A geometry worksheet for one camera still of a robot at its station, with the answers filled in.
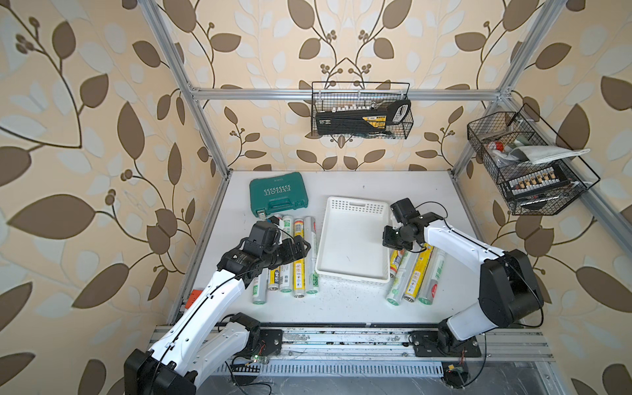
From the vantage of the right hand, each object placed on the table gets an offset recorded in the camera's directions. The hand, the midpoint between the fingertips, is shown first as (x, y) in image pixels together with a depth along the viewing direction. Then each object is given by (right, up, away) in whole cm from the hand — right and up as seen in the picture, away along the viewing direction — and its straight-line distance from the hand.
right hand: (385, 242), depth 90 cm
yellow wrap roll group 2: (+11, -10, -5) cm, 15 cm away
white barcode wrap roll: (-44, -14, -7) cm, 47 cm away
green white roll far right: (+15, -10, -5) cm, 19 cm away
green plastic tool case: (-43, +18, +17) cm, 50 cm away
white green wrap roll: (-27, -6, -2) cm, 28 cm away
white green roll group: (+5, -11, -6) cm, 13 cm away
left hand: (-30, 0, -13) cm, 33 cm away
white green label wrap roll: (-36, -10, -5) cm, 37 cm away
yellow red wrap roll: (-40, -11, -5) cm, 42 cm away
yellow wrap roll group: (-31, -9, -3) cm, 33 cm away
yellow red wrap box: (+4, -5, -1) cm, 7 cm away
